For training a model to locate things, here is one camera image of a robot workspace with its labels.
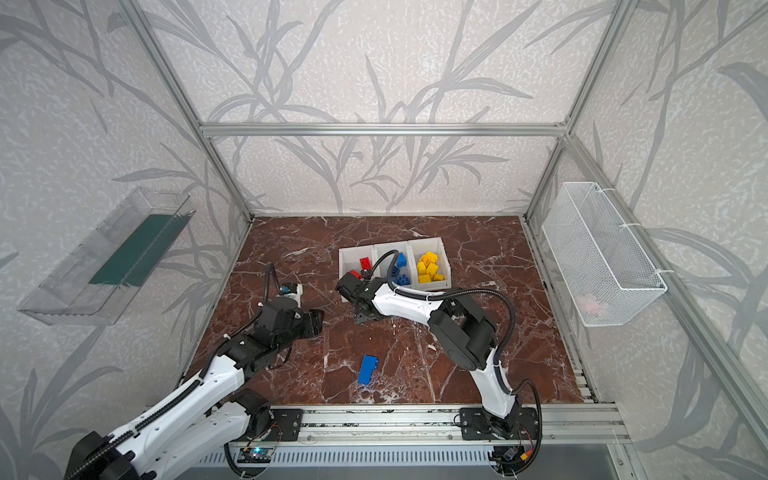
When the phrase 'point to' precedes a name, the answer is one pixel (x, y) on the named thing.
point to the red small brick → (356, 274)
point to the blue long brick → (368, 364)
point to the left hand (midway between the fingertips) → (321, 305)
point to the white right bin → (416, 250)
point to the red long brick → (365, 263)
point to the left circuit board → (255, 455)
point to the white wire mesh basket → (605, 269)
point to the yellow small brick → (438, 277)
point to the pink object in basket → (589, 304)
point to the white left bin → (349, 259)
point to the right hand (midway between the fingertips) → (371, 301)
